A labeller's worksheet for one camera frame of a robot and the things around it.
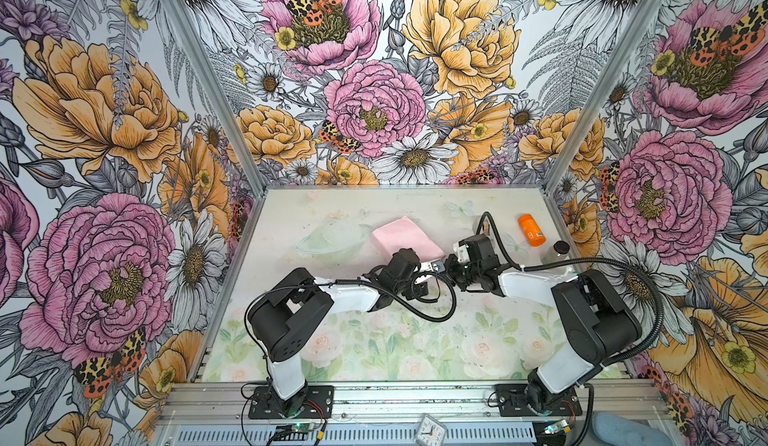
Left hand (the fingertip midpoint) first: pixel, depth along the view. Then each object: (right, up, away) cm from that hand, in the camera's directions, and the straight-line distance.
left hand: (413, 270), depth 93 cm
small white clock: (+2, -32, -24) cm, 40 cm away
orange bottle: (+41, +12, +12) cm, 44 cm away
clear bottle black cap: (+44, +7, -1) cm, 45 cm away
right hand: (+5, -2, -2) cm, 6 cm away
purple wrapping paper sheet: (-3, +11, +6) cm, 13 cm away
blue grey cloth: (+44, -32, -24) cm, 59 cm away
